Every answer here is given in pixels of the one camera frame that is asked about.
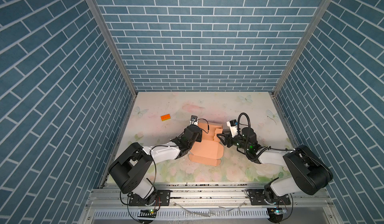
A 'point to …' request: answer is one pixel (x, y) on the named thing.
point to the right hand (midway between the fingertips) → (218, 132)
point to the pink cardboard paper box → (209, 151)
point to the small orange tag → (165, 117)
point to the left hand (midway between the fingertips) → (199, 128)
